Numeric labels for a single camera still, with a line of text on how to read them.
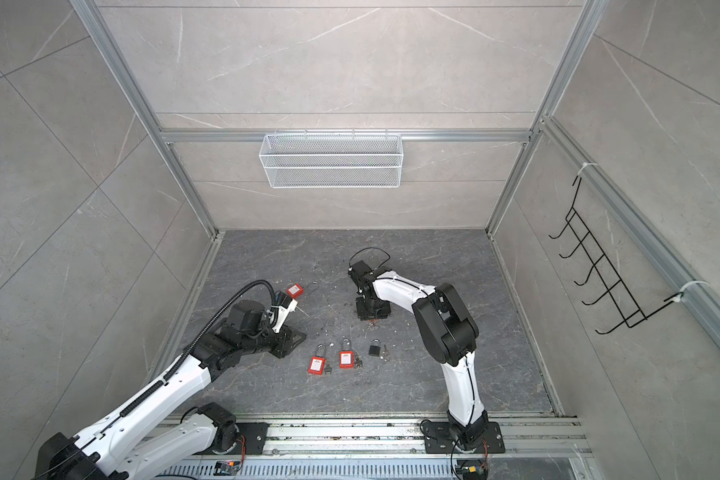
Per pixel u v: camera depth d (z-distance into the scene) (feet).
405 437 2.45
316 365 2.74
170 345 3.03
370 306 2.70
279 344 2.26
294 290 3.29
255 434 2.40
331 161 3.32
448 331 1.79
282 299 2.29
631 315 1.88
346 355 2.81
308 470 2.29
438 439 2.40
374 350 2.90
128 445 1.34
